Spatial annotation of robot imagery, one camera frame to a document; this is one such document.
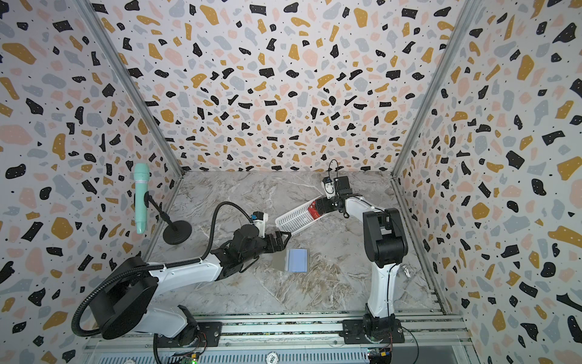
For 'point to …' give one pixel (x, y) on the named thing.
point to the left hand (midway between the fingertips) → (289, 235)
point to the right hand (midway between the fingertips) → (329, 201)
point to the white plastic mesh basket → (298, 219)
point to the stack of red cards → (313, 211)
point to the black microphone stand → (178, 232)
